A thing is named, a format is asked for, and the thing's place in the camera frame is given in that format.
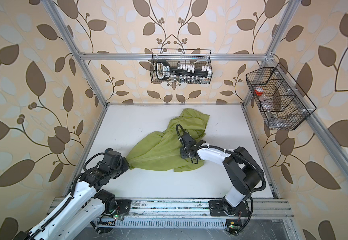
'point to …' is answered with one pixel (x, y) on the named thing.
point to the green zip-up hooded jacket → (160, 151)
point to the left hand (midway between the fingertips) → (130, 162)
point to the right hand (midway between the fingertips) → (185, 153)
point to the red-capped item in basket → (259, 91)
